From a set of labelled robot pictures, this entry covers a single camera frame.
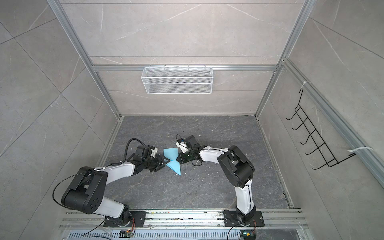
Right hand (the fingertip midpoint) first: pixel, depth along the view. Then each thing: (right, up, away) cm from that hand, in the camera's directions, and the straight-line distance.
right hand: (177, 158), depth 93 cm
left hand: (-5, 0, -3) cm, 6 cm away
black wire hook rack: (+67, +16, -25) cm, 73 cm away
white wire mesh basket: (-1, +52, +8) cm, 53 cm away
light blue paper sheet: (-4, +2, +2) cm, 5 cm away
